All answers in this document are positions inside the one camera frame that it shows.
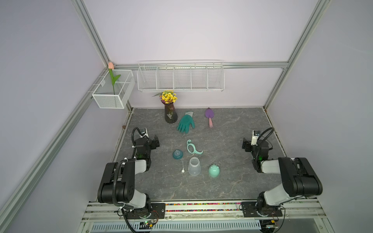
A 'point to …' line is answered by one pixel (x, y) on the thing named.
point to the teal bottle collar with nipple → (178, 154)
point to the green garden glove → (185, 121)
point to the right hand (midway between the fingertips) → (251, 137)
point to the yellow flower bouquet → (168, 97)
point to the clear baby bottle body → (194, 168)
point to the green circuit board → (145, 225)
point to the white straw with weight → (183, 170)
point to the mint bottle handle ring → (191, 148)
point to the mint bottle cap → (214, 171)
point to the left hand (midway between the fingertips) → (149, 137)
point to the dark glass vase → (170, 114)
